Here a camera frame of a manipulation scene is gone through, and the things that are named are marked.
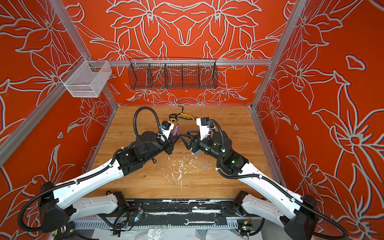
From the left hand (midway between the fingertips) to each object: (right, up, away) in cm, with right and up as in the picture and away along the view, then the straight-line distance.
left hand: (177, 133), depth 69 cm
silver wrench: (+18, -42, 0) cm, 46 cm away
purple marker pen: (-1, +1, -4) cm, 4 cm away
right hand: (+2, 0, -6) cm, 6 cm away
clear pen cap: (+15, -21, +18) cm, 32 cm away
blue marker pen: (+10, -6, -9) cm, 15 cm away
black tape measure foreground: (-49, -42, -6) cm, 65 cm away
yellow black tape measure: (-7, +8, +40) cm, 41 cm away
